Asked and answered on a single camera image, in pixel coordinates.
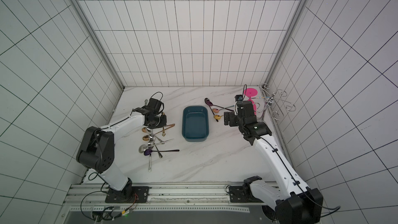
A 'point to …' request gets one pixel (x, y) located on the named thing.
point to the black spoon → (216, 119)
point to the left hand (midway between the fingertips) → (162, 126)
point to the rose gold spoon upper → (144, 129)
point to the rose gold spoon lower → (146, 137)
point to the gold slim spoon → (217, 117)
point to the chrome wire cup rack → (271, 100)
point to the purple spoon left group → (148, 151)
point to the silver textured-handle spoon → (150, 167)
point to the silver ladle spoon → (143, 147)
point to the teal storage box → (195, 123)
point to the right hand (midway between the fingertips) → (229, 112)
